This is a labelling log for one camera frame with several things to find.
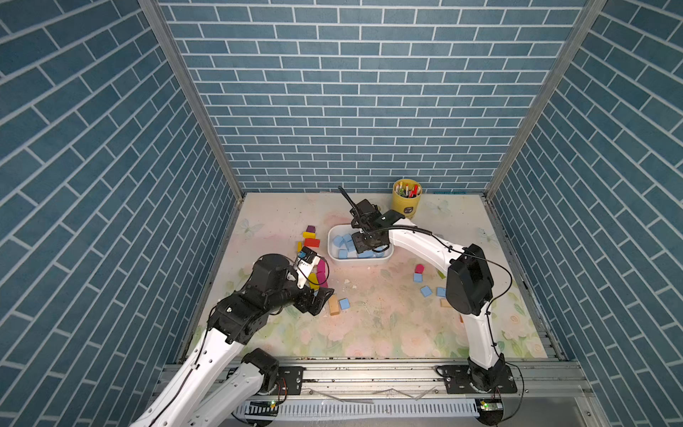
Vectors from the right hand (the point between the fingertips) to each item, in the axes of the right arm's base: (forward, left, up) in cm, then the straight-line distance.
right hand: (364, 242), depth 93 cm
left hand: (-23, +9, +12) cm, 27 cm away
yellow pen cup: (+24, -16, +1) cm, 29 cm away
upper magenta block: (-6, +15, -8) cm, 18 cm away
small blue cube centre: (-19, +5, -9) cm, 22 cm away
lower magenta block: (-10, +15, -9) cm, 20 cm away
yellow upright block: (+1, +25, -6) cm, 26 cm away
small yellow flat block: (+7, +23, -8) cm, 25 cm away
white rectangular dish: (+3, +9, -8) cm, 13 cm away
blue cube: (0, +8, -8) cm, 11 cm away
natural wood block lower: (-21, +9, -7) cm, 23 cm away
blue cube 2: (+4, +10, -7) cm, 13 cm away
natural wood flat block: (-29, -19, +20) cm, 40 cm away
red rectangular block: (+5, +21, -9) cm, 23 cm away
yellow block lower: (-13, +17, -9) cm, 23 cm away
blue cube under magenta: (-8, -20, -9) cm, 23 cm away
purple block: (+11, +23, -8) cm, 26 cm away
